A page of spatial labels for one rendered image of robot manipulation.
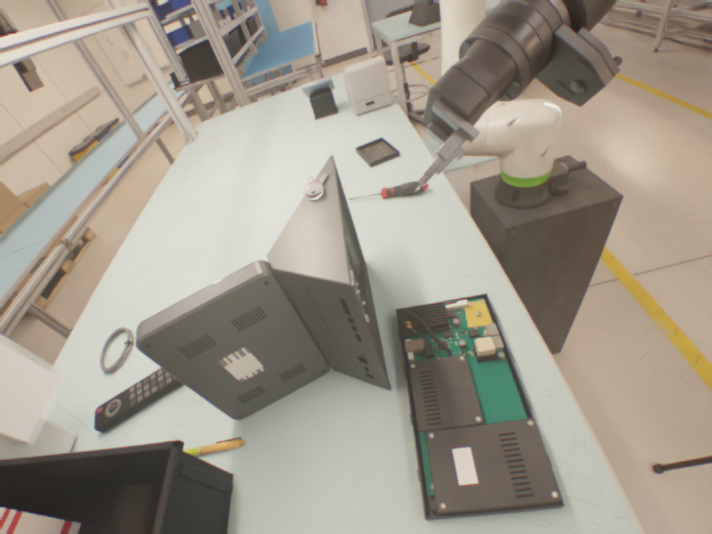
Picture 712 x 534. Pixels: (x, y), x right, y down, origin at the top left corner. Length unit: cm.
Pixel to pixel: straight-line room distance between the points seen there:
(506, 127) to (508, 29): 54
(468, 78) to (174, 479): 45
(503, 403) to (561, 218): 67
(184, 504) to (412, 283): 41
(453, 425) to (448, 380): 5
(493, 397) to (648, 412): 127
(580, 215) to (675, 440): 94
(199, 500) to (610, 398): 148
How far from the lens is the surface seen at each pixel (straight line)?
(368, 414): 43
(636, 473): 156
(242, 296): 33
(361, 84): 116
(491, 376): 43
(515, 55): 36
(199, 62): 319
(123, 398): 64
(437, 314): 46
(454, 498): 38
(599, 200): 106
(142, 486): 56
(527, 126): 89
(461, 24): 92
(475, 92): 33
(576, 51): 39
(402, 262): 57
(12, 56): 102
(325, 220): 34
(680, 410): 171
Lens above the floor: 140
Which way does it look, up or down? 44 degrees down
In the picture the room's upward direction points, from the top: 23 degrees counter-clockwise
